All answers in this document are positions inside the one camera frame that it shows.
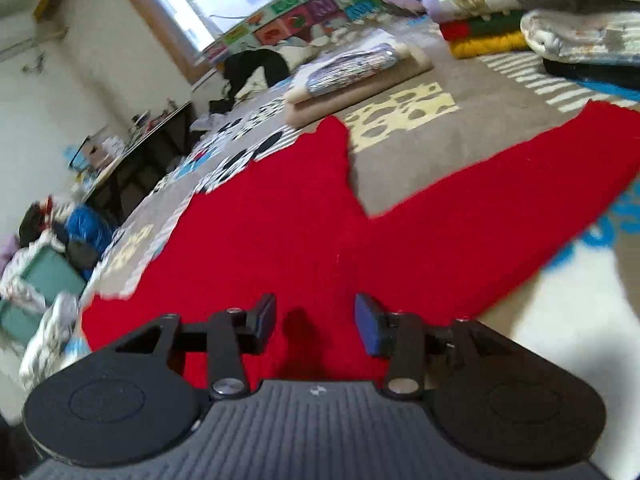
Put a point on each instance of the blue bag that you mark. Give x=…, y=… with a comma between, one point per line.
x=90, y=230

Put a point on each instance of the colourful printed headboard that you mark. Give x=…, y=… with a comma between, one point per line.
x=300, y=10

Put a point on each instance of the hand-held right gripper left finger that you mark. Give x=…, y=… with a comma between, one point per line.
x=265, y=317

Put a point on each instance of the teal box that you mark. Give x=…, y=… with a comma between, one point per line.
x=45, y=280

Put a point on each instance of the white crumpled cloth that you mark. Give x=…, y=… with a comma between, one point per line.
x=50, y=340

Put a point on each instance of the black garment pile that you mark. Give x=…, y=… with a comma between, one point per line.
x=250, y=70

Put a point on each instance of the folded sequin print garment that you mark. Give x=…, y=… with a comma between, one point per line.
x=350, y=67

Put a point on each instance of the clutter of desk items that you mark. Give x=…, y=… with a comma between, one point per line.
x=110, y=147

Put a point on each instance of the printed cartoon blanket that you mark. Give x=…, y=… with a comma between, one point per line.
x=450, y=130

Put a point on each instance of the stack of colourful folded clothes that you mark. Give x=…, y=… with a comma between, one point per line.
x=475, y=20

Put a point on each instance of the white air conditioner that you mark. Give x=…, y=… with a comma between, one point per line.
x=17, y=32

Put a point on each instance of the dark desk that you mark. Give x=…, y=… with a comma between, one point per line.
x=140, y=160

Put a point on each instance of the folded beige garment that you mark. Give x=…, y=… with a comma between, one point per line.
x=360, y=87

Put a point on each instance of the stack of grey folded clothes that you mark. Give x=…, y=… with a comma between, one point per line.
x=580, y=25

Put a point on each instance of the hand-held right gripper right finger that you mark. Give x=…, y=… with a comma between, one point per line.
x=367, y=325

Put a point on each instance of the red knit pants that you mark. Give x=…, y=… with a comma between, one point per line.
x=300, y=240

